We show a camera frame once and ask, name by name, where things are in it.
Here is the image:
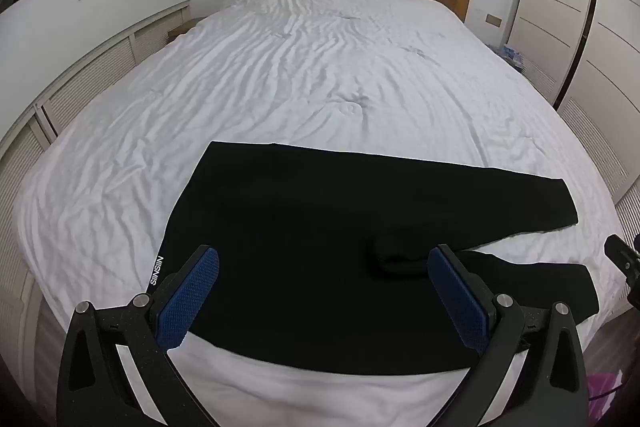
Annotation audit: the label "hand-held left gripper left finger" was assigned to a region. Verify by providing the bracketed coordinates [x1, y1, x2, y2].
[56, 244, 236, 427]

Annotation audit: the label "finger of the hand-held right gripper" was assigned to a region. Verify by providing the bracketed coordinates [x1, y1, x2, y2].
[604, 234, 640, 288]

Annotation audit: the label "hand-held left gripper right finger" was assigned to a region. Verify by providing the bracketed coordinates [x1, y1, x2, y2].
[427, 244, 589, 427]

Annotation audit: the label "black pants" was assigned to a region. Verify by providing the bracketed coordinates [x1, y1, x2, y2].
[144, 141, 601, 376]

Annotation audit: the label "pink bag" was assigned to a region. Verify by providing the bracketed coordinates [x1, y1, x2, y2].
[585, 369, 632, 427]

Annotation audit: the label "blue packets pile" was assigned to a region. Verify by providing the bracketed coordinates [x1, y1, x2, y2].
[501, 43, 527, 74]

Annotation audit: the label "white louvered cabinet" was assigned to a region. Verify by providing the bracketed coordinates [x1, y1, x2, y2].
[0, 0, 193, 323]

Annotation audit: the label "white bed duvet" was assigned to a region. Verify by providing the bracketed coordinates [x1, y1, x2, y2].
[14, 0, 618, 427]

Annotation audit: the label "white wardrobe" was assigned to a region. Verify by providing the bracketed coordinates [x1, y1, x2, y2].
[500, 0, 640, 208]

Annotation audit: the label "wooden nightstand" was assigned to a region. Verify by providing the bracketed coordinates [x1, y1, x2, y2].
[167, 19, 202, 40]

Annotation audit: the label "black cable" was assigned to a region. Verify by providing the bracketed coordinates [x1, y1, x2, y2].
[587, 369, 628, 404]

